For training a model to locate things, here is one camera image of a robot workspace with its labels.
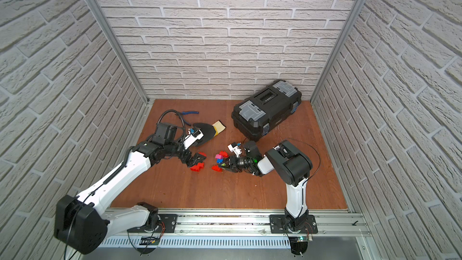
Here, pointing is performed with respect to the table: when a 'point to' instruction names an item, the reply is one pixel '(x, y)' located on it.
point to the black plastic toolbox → (254, 116)
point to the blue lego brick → (219, 160)
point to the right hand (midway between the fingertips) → (222, 167)
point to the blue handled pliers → (192, 112)
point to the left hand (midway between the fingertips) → (201, 147)
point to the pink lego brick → (218, 156)
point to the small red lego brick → (198, 167)
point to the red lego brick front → (215, 167)
